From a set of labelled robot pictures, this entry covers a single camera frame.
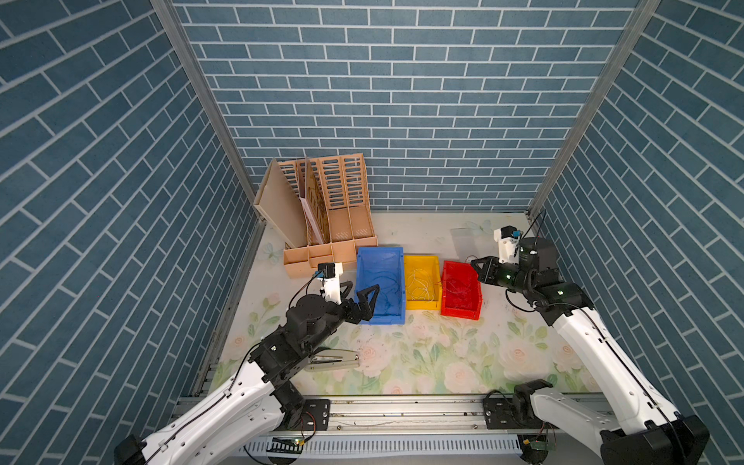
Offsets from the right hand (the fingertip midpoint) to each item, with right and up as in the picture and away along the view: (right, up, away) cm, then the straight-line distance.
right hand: (475, 262), depth 76 cm
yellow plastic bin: (-8, -3, +24) cm, 25 cm away
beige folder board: (-62, +20, +26) cm, 70 cm away
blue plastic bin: (-25, -4, +32) cm, 40 cm away
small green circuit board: (+14, -45, -5) cm, 48 cm away
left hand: (-26, -6, -7) cm, 28 cm away
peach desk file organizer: (-40, +28, +35) cm, 61 cm away
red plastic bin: (+2, -11, +21) cm, 24 cm away
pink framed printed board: (-47, +17, +18) cm, 53 cm away
